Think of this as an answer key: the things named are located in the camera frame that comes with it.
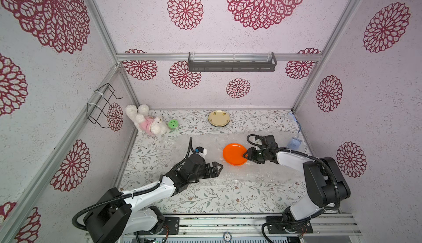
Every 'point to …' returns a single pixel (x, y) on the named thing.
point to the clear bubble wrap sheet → (241, 181)
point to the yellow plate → (218, 118)
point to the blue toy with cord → (294, 143)
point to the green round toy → (173, 123)
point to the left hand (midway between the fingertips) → (217, 168)
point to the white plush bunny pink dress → (139, 116)
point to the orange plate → (233, 153)
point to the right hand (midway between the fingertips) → (244, 154)
